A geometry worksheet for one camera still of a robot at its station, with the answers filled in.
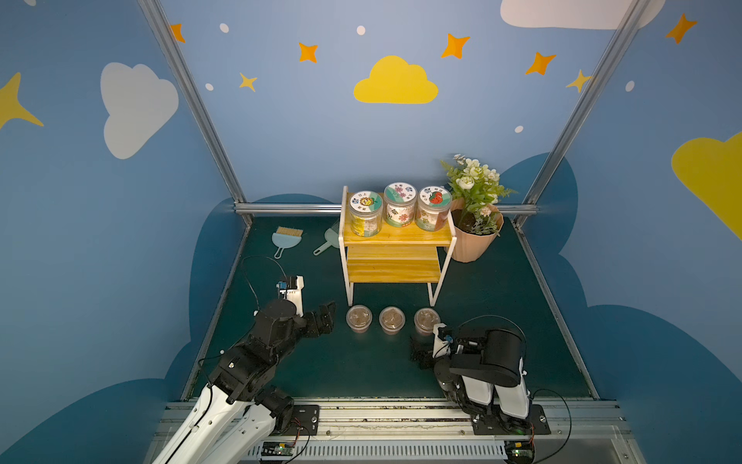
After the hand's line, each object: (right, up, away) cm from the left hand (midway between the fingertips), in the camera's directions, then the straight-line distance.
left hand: (319, 300), depth 72 cm
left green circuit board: (-11, -38, 0) cm, 39 cm away
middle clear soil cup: (+19, -9, +15) cm, 26 cm away
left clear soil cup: (+9, -9, +17) cm, 21 cm away
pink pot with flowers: (+49, +25, +27) cm, 62 cm away
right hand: (+30, -14, +18) cm, 38 cm away
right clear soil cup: (+29, -10, +17) cm, 35 cm away
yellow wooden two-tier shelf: (+21, +11, +17) cm, 29 cm away
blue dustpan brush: (-22, +17, +43) cm, 51 cm away
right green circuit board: (+51, -39, +2) cm, 65 cm away
